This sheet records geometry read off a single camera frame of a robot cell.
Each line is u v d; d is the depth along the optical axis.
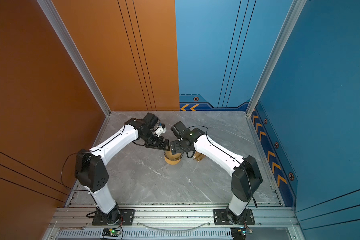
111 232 0.71
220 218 0.73
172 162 0.83
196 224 0.72
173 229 0.71
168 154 0.80
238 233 0.70
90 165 0.50
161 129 0.80
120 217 0.72
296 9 0.70
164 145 0.75
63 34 0.77
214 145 0.52
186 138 0.58
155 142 0.74
